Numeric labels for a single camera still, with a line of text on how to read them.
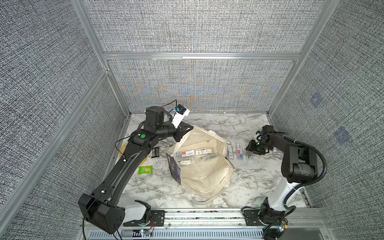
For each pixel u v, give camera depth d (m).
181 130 0.58
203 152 0.93
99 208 0.37
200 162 0.92
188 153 0.92
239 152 0.96
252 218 0.73
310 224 0.76
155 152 0.96
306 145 0.52
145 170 0.88
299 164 0.51
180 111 0.57
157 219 0.73
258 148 0.86
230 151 0.97
